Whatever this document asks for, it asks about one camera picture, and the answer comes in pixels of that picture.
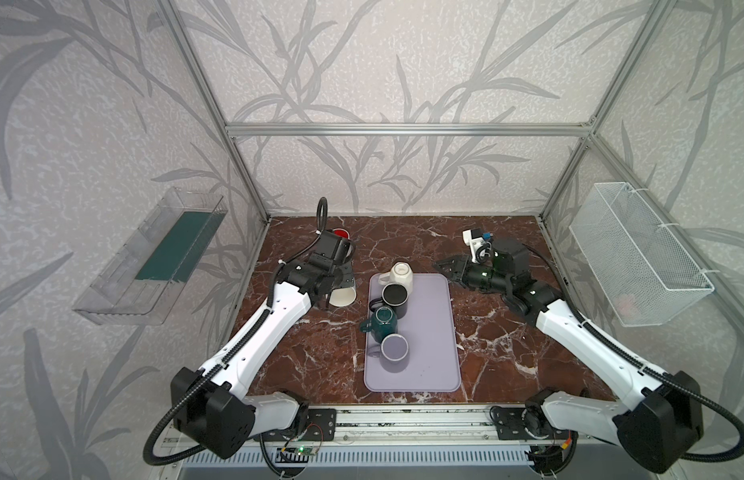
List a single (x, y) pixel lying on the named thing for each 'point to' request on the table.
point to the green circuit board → (306, 450)
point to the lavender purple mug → (393, 347)
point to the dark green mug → (382, 323)
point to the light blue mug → (342, 297)
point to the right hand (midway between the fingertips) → (435, 256)
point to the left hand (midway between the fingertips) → (347, 264)
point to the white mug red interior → (342, 233)
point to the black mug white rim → (393, 295)
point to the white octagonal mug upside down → (401, 273)
